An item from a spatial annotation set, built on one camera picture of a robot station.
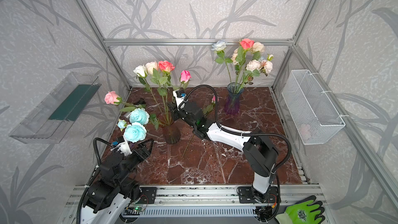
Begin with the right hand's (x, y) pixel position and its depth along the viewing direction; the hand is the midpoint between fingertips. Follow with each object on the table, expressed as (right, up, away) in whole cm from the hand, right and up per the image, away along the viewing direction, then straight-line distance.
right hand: (170, 97), depth 76 cm
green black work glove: (+61, -51, -8) cm, 80 cm away
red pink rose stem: (-4, +10, 0) cm, 11 cm away
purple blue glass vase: (+35, -4, +24) cm, 43 cm away
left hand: (-7, -19, -4) cm, 21 cm away
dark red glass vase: (-2, -18, +10) cm, 21 cm away
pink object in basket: (+64, -15, -4) cm, 66 cm away
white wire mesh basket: (+62, -9, -16) cm, 65 cm away
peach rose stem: (+34, +20, +11) cm, 41 cm away
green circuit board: (-13, -51, -6) cm, 53 cm away
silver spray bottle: (-29, -3, +32) cm, 43 cm away
